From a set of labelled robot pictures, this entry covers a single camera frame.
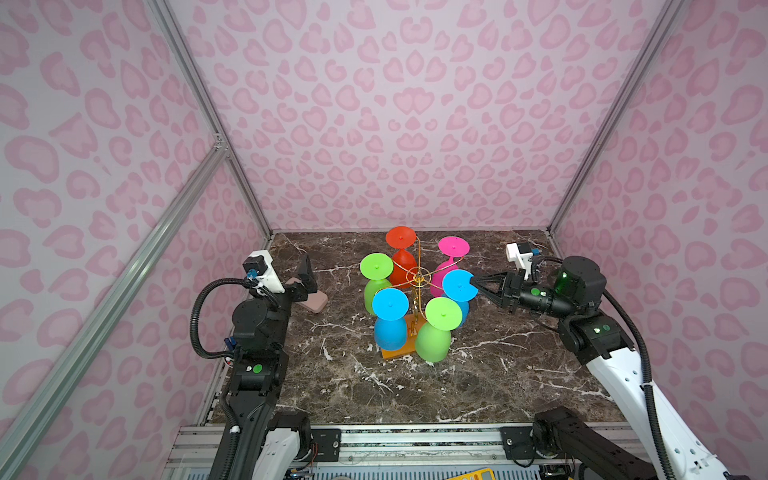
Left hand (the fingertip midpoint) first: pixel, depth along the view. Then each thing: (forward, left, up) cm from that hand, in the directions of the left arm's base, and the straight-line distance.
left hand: (286, 253), depth 66 cm
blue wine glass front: (-12, -22, -12) cm, 28 cm away
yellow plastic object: (-38, -41, -35) cm, 66 cm away
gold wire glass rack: (-14, -28, -5) cm, 31 cm away
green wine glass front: (-14, -33, -4) cm, 36 cm away
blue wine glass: (-8, -37, -3) cm, 38 cm away
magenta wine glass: (+4, -37, -4) cm, 38 cm away
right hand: (-9, -40, 0) cm, 41 cm away
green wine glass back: (-3, -20, -3) cm, 20 cm away
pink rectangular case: (+9, +2, -35) cm, 36 cm away
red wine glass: (0, -26, -5) cm, 26 cm away
